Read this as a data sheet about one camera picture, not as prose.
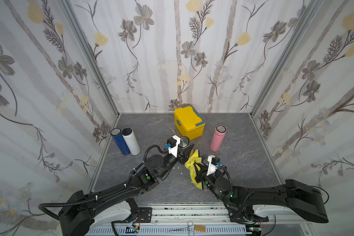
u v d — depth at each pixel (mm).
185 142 636
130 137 817
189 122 966
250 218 642
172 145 564
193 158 701
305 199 455
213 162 640
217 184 565
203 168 671
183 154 619
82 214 395
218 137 880
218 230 702
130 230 728
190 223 720
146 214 742
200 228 720
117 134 807
